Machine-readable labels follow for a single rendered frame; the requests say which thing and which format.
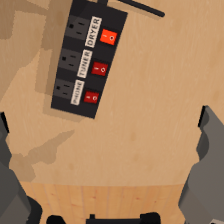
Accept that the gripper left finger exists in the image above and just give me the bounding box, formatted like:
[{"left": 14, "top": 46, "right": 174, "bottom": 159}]
[{"left": 0, "top": 112, "right": 31, "bottom": 224}]

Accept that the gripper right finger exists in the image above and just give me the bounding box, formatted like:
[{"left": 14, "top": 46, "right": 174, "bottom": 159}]
[{"left": 178, "top": 105, "right": 224, "bottom": 224}]

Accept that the black power strip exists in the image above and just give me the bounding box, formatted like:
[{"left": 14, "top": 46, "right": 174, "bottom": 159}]
[{"left": 50, "top": 0, "right": 128, "bottom": 119}]

